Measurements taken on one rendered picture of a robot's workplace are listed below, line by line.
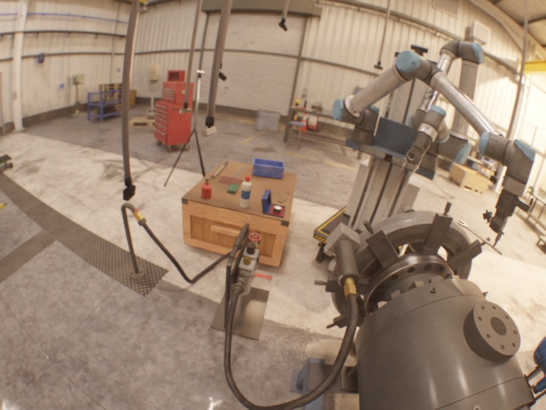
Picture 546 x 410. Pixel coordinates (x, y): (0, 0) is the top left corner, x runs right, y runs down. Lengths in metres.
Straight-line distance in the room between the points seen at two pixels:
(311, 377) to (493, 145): 1.16
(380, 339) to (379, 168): 1.38
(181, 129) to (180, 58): 7.36
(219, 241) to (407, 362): 1.55
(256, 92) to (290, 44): 2.29
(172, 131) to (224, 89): 6.11
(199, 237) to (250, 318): 0.77
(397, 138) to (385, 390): 1.52
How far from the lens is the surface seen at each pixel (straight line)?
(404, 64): 1.23
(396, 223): 1.00
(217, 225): 1.79
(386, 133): 1.80
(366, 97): 1.44
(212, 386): 1.37
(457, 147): 1.54
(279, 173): 2.27
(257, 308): 1.63
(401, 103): 1.88
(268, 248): 1.81
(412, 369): 0.73
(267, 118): 7.05
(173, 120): 4.26
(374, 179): 1.92
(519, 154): 0.88
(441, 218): 1.02
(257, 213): 1.65
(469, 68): 1.55
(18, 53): 10.28
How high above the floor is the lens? 1.30
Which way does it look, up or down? 28 degrees down
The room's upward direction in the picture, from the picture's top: 10 degrees clockwise
